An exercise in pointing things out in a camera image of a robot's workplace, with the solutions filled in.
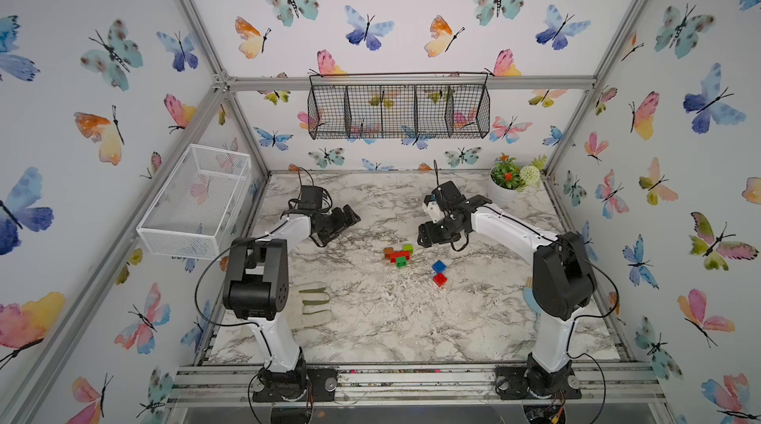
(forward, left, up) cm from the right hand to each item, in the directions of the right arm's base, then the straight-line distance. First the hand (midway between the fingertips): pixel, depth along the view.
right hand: (428, 236), depth 91 cm
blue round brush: (-28, -17, +23) cm, 40 cm away
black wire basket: (+37, +10, +21) cm, 44 cm away
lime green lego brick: (0, +6, -7) cm, 9 cm away
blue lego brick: (-6, -4, -8) cm, 11 cm away
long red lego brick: (-3, +9, -7) cm, 12 cm away
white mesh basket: (-4, +67, +12) cm, 68 cm away
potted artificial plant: (+21, -26, +5) cm, 34 cm away
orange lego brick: (-2, +13, -8) cm, 15 cm away
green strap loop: (-15, +33, -9) cm, 38 cm away
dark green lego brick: (-5, +8, -7) cm, 12 cm away
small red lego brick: (-10, -4, -8) cm, 13 cm away
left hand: (+6, +24, -2) cm, 25 cm away
